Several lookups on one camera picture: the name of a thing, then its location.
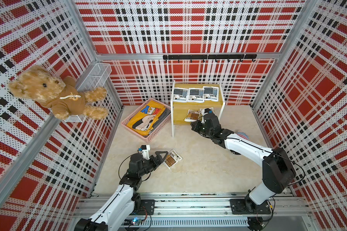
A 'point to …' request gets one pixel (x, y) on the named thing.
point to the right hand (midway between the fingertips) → (192, 123)
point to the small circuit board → (135, 221)
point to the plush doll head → (240, 134)
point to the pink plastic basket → (163, 122)
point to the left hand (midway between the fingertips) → (167, 155)
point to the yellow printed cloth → (143, 121)
